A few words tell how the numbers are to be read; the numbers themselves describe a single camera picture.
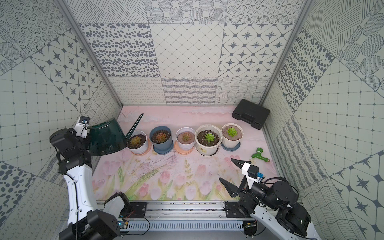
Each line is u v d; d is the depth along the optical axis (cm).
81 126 62
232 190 49
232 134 90
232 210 73
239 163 58
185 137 89
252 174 45
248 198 66
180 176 86
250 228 72
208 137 88
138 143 88
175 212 74
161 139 90
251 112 111
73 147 52
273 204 48
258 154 93
